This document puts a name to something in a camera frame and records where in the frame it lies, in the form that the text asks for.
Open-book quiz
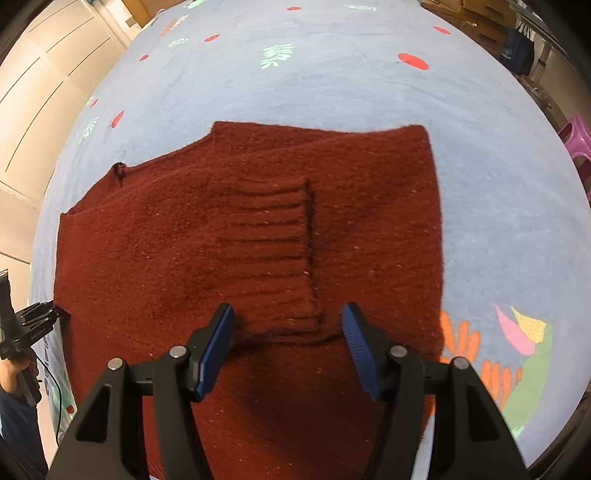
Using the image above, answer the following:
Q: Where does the person's left forearm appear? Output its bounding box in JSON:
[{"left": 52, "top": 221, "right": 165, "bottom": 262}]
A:
[{"left": 0, "top": 388, "right": 49, "bottom": 480}]

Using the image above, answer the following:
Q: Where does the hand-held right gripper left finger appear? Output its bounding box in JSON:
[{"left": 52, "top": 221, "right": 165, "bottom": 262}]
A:
[{"left": 46, "top": 302, "right": 236, "bottom": 480}]

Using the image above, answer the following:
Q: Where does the navy tote bag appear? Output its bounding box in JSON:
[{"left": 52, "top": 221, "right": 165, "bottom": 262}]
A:
[{"left": 501, "top": 25, "right": 536, "bottom": 75}]

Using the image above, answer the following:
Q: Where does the blue printed bedsheet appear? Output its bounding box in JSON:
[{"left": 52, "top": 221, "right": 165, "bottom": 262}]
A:
[{"left": 30, "top": 0, "right": 591, "bottom": 467}]

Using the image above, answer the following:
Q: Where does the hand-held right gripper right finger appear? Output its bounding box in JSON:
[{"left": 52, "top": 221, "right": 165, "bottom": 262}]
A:
[{"left": 341, "top": 302, "right": 532, "bottom": 480}]

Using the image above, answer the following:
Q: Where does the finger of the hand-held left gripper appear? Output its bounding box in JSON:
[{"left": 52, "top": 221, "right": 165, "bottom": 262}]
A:
[
  {"left": 21, "top": 311, "right": 62, "bottom": 344},
  {"left": 16, "top": 301, "right": 57, "bottom": 324}
]

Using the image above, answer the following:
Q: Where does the wooden headboard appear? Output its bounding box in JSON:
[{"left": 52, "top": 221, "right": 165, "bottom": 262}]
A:
[{"left": 121, "top": 0, "right": 185, "bottom": 21}]

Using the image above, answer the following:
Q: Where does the wooden chest of drawers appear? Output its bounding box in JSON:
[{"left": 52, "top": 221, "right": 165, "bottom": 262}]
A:
[{"left": 422, "top": 0, "right": 518, "bottom": 51}]

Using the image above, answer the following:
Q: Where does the purple plastic stool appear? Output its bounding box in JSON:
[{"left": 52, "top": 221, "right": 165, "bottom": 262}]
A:
[{"left": 557, "top": 116, "right": 591, "bottom": 181}]

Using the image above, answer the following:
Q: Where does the dark red knitted sweater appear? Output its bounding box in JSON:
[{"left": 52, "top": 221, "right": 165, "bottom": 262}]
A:
[{"left": 53, "top": 121, "right": 446, "bottom": 480}]

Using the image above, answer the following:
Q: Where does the person's left hand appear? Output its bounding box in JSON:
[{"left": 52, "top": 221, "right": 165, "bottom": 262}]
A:
[{"left": 0, "top": 354, "right": 40, "bottom": 398}]

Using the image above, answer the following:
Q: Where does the cream wardrobe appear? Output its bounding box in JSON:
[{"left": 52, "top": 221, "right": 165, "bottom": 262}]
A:
[{"left": 0, "top": 0, "right": 144, "bottom": 287}]

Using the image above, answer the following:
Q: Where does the black cable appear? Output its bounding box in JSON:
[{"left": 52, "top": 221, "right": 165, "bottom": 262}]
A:
[{"left": 44, "top": 364, "right": 75, "bottom": 444}]

